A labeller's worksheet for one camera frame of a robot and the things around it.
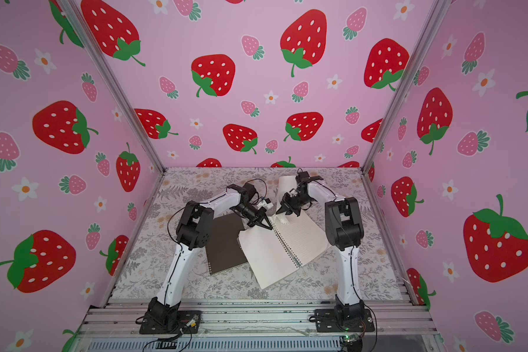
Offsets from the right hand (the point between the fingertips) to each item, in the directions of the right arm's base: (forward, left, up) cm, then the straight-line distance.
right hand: (280, 213), depth 96 cm
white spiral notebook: (-11, -6, -5) cm, 13 cm away
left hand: (-7, +3, -2) cm, 8 cm away
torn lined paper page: (+13, -2, +4) cm, 14 cm away
